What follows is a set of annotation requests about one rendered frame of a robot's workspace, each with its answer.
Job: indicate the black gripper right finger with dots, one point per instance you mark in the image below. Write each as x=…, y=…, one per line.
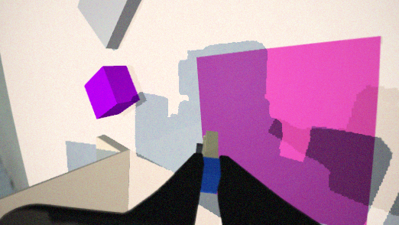
x=244, y=200

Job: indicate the beige panel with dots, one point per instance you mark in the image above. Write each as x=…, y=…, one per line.
x=101, y=185

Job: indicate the purple cube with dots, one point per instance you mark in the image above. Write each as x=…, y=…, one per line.
x=111, y=91

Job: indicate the pink square zone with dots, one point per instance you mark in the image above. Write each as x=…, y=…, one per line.
x=301, y=119

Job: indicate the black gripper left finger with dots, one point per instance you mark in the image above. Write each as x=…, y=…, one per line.
x=174, y=203

